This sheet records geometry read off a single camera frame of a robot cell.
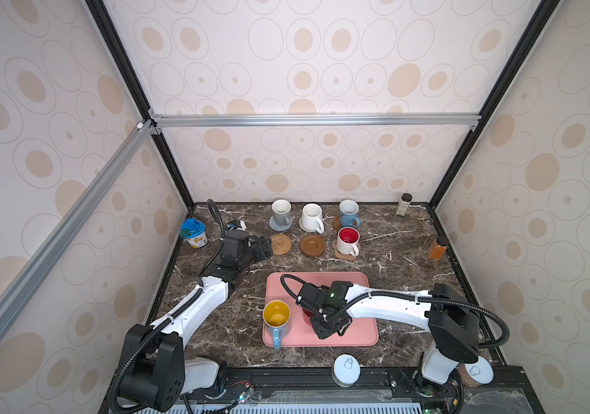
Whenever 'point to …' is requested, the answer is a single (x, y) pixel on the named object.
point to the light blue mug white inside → (348, 210)
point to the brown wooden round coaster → (336, 223)
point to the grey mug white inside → (281, 209)
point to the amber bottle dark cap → (439, 247)
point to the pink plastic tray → (357, 333)
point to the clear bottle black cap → (404, 204)
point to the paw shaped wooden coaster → (347, 257)
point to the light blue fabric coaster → (280, 228)
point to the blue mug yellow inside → (277, 320)
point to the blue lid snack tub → (193, 231)
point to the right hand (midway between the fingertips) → (323, 330)
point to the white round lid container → (346, 370)
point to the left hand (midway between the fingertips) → (268, 238)
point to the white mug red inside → (348, 241)
